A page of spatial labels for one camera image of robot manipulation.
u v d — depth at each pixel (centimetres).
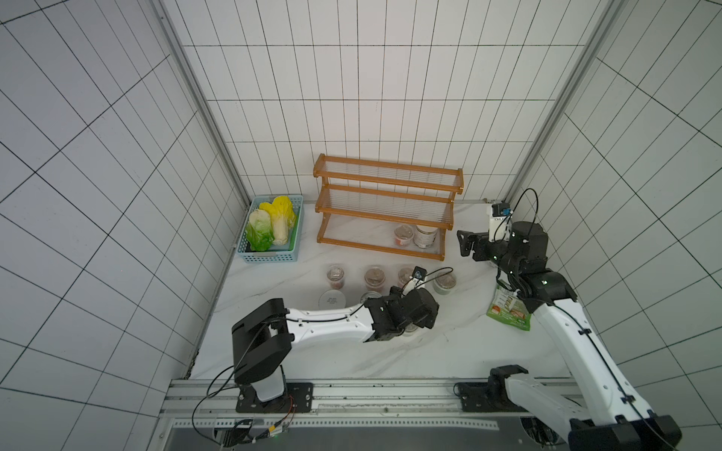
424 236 98
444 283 89
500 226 60
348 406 72
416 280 68
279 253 98
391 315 58
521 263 54
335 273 92
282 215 107
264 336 47
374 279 90
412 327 71
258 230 97
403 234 100
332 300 81
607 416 38
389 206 126
